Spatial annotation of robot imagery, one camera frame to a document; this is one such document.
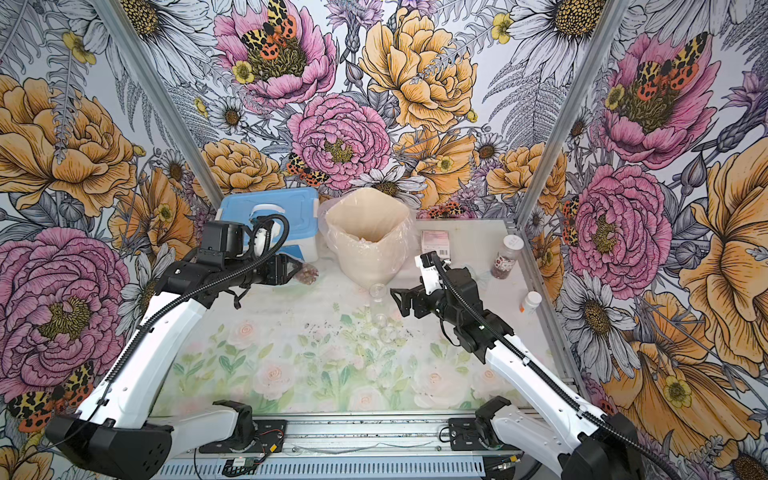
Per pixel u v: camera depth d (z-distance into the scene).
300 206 1.04
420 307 0.68
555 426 0.43
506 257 0.98
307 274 0.76
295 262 0.70
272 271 0.63
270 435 0.74
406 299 0.67
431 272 0.67
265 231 0.64
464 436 0.74
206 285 0.46
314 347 0.89
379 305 0.82
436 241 1.12
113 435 0.37
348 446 0.75
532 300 0.91
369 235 0.87
